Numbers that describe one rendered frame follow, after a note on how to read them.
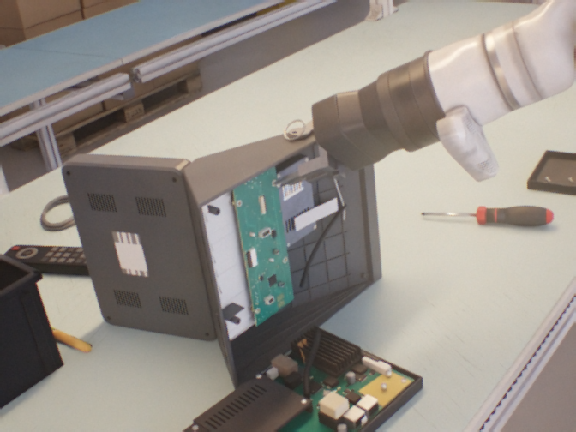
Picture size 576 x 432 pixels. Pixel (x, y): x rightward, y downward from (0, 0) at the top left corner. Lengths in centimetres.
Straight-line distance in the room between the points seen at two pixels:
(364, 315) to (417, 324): 6
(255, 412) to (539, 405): 159
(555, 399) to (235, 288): 160
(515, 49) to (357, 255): 34
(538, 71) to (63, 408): 55
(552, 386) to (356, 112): 171
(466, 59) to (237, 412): 37
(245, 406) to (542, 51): 40
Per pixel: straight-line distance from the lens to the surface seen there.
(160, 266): 81
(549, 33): 63
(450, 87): 64
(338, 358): 74
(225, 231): 71
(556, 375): 233
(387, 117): 65
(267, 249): 75
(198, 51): 252
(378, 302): 86
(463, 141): 60
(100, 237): 83
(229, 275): 73
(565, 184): 108
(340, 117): 67
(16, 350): 82
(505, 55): 63
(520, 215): 99
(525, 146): 123
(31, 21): 418
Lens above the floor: 149
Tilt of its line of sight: 28 degrees down
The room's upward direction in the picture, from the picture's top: 8 degrees counter-clockwise
